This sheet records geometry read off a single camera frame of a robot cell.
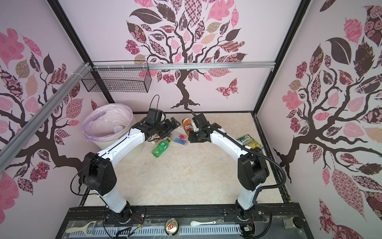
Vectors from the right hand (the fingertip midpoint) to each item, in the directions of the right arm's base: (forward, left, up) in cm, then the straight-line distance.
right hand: (191, 136), depth 88 cm
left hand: (+2, +9, +4) cm, 10 cm away
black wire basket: (+35, +47, +20) cm, 62 cm away
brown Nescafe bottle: (+5, +2, +4) cm, 7 cm away
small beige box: (-44, -46, -11) cm, 64 cm away
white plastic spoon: (-43, -2, -15) cm, 45 cm away
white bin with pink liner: (+8, +52, +3) cm, 53 cm away
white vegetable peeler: (-44, +51, -12) cm, 69 cm away
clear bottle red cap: (+7, +47, 0) cm, 48 cm away
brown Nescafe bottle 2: (+4, +23, -9) cm, 25 cm away
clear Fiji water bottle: (+5, +8, -10) cm, 14 cm away
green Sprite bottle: (-1, +21, -11) cm, 23 cm away
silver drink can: (-45, +8, -3) cm, 46 cm away
